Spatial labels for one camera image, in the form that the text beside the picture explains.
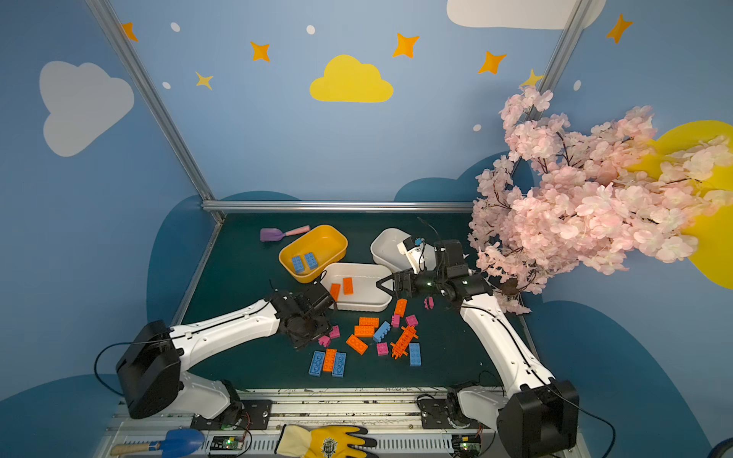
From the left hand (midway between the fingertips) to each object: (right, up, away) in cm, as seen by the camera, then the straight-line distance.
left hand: (325, 331), depth 83 cm
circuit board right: (+38, -25, -11) cm, 47 cm away
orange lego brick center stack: (+12, 0, +6) cm, 14 cm away
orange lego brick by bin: (+24, +4, +13) cm, 27 cm away
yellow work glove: (+2, -23, -14) cm, 27 cm away
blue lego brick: (-14, +18, +21) cm, 31 cm away
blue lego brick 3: (+4, -11, +3) cm, 12 cm away
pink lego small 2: (+3, -1, +4) cm, 5 cm away
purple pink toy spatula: (-28, +30, +31) cm, 51 cm away
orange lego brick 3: (+9, -5, +5) cm, 11 cm away
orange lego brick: (+5, +11, +18) cm, 22 cm away
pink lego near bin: (+21, +1, +8) cm, 23 cm away
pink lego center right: (+27, +1, +8) cm, 28 cm away
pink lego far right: (+33, +6, +13) cm, 36 cm away
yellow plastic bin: (-3, +26, +27) cm, 37 cm away
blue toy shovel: (-35, -24, -13) cm, 44 cm away
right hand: (+19, +17, -7) cm, 26 cm away
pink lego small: (-1, -4, +3) cm, 5 cm away
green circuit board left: (-23, -24, -12) cm, 36 cm away
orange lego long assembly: (+23, -5, +4) cm, 24 cm away
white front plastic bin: (+9, +9, +16) cm, 21 cm away
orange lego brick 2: (+1, -9, +1) cm, 9 cm away
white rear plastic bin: (+20, +23, +28) cm, 41 cm away
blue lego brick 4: (+17, -2, +5) cm, 18 cm away
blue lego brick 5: (+27, -7, +1) cm, 28 cm away
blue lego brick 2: (-9, +20, +23) cm, 31 cm away
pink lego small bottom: (+17, -6, +2) cm, 18 cm away
